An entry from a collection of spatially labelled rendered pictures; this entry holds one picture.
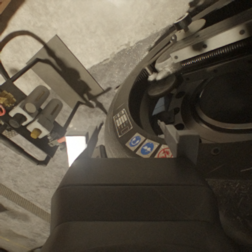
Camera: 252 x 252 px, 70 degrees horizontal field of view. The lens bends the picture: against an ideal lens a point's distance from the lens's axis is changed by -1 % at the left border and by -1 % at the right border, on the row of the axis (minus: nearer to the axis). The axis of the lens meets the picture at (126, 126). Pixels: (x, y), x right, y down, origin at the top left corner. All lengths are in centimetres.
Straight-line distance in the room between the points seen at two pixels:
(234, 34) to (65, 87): 104
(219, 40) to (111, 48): 71
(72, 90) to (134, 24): 57
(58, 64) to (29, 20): 26
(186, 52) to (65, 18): 76
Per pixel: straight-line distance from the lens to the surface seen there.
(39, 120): 91
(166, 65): 56
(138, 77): 58
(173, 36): 60
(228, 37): 48
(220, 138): 43
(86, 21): 109
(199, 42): 49
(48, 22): 117
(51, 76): 129
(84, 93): 126
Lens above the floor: 102
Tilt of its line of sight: 48 degrees down
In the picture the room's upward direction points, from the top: 170 degrees counter-clockwise
